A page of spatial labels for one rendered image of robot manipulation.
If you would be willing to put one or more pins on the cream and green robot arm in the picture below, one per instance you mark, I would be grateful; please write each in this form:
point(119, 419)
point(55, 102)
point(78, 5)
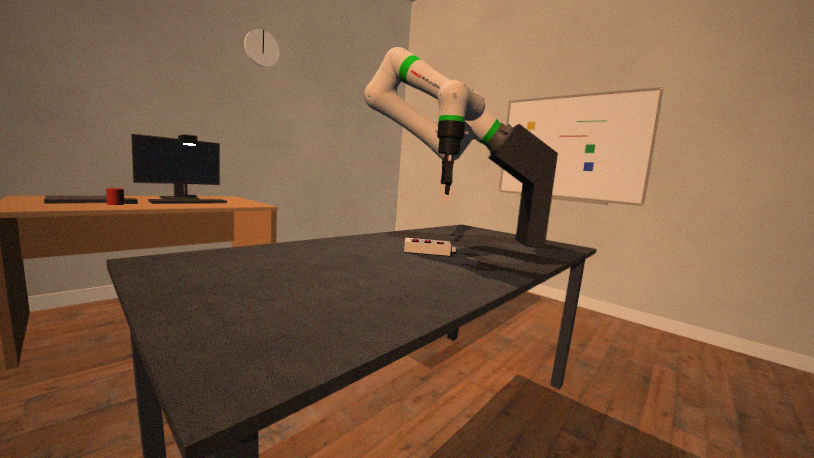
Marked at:
point(454, 98)

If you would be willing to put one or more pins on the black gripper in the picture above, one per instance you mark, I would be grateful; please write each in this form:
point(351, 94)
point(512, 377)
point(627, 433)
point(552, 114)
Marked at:
point(447, 146)

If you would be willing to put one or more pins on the white power strip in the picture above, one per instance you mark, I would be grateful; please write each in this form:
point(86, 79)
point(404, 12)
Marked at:
point(427, 246)

